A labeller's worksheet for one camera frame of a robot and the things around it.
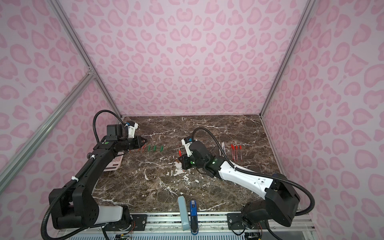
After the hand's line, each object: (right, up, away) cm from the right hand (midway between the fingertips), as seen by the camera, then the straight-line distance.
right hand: (179, 158), depth 76 cm
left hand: (-19, +10, +7) cm, 23 cm away
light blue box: (+3, -26, -3) cm, 27 cm away
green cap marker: (+27, +2, +24) cm, 37 cm away
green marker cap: (-23, +2, +25) cm, 34 cm away
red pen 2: (+35, -1, +22) cm, 41 cm away
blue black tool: (+7, -28, -3) cm, 29 cm away
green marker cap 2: (-19, +2, +25) cm, 32 cm away
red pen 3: (+38, -1, +22) cm, 43 cm away
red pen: (+32, +3, +25) cm, 41 cm away
